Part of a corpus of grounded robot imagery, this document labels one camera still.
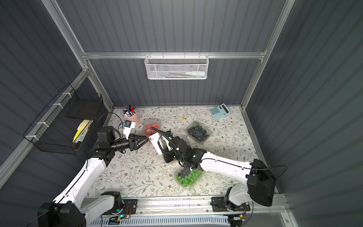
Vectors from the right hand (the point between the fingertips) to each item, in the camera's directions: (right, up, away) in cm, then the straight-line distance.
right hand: (163, 150), depth 75 cm
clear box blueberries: (+21, +8, +23) cm, 33 cm away
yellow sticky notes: (-43, +14, 0) cm, 46 cm away
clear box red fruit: (-18, +12, +35) cm, 41 cm away
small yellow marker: (+11, +18, +37) cm, 42 cm away
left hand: (-8, +5, -1) cm, 10 cm away
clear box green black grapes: (+14, -18, +5) cm, 23 cm away
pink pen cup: (-27, +20, +27) cm, 43 cm away
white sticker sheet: (-5, +6, 0) cm, 8 cm away
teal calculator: (+41, +24, +41) cm, 62 cm away
